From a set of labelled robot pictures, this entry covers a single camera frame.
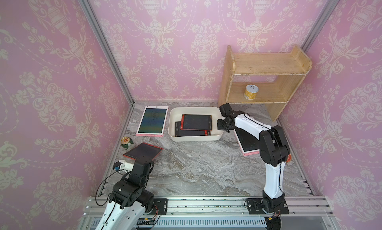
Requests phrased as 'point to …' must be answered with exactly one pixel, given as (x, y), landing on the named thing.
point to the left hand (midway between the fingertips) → (148, 158)
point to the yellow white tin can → (250, 91)
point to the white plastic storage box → (175, 114)
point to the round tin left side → (125, 141)
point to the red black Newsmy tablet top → (144, 152)
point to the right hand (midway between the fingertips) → (221, 126)
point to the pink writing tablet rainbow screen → (153, 121)
